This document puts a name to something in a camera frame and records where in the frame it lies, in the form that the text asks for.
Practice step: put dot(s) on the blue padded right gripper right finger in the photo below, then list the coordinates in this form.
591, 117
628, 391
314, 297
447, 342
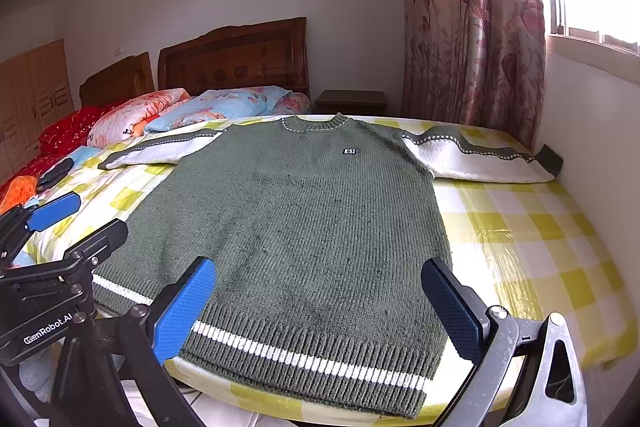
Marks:
485, 336

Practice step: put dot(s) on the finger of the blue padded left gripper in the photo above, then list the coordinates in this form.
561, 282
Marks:
19, 223

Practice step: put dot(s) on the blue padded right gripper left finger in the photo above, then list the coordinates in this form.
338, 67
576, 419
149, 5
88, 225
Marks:
151, 335

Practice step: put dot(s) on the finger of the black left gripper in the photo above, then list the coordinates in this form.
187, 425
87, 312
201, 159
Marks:
94, 249

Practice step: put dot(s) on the green white knit sweater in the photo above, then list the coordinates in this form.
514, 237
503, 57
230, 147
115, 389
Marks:
318, 231

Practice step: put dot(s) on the orange cloth item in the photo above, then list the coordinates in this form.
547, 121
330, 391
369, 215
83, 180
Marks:
16, 192

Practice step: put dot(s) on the black cloth item on bed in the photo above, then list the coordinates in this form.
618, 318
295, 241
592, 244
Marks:
54, 175

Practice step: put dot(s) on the red dotted blanket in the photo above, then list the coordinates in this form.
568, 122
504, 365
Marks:
61, 139

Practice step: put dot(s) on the yellow white checkered bedsheet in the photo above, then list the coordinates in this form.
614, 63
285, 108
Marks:
526, 246

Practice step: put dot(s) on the light wooden wardrobe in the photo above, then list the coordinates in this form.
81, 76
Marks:
35, 93

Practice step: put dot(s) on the pink orange floral quilt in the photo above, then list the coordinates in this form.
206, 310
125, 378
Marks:
129, 119

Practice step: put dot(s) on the small dark wooden headboard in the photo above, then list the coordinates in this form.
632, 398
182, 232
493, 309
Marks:
121, 81

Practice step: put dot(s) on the light blue floral quilt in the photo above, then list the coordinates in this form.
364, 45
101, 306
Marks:
217, 104

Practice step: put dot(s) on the pink floral pillow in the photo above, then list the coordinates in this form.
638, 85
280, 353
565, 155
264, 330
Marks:
294, 103

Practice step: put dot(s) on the dark wooden nightstand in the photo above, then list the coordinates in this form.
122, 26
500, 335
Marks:
351, 102

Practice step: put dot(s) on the large dark wooden headboard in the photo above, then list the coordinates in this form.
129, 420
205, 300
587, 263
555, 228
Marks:
265, 54

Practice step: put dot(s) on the pink floral curtain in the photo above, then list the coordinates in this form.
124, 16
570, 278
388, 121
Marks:
476, 62

